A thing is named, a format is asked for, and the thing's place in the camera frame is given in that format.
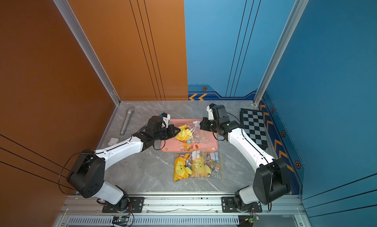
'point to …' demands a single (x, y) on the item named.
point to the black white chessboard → (252, 122)
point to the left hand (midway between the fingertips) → (182, 128)
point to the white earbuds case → (113, 141)
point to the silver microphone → (129, 114)
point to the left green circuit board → (120, 221)
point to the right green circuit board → (245, 220)
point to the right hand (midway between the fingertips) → (200, 123)
